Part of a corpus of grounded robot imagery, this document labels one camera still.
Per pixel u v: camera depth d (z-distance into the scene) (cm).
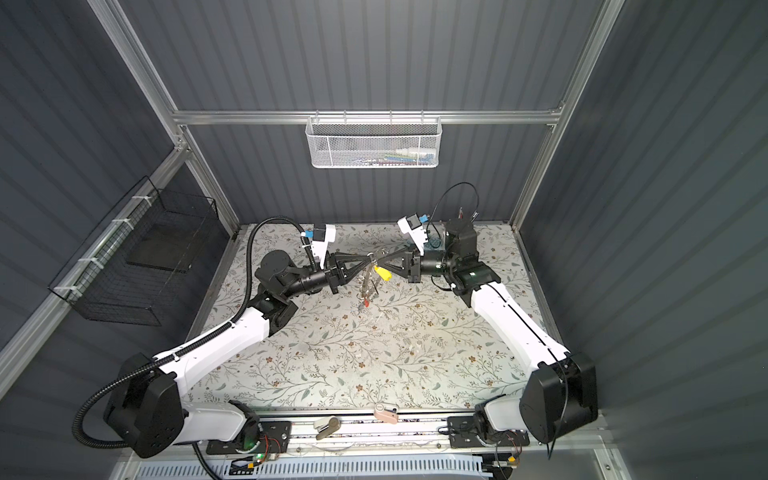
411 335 91
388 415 75
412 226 63
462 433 74
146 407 41
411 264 62
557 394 40
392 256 66
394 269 67
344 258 64
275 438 72
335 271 61
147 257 74
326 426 75
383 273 68
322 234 60
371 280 68
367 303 73
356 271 66
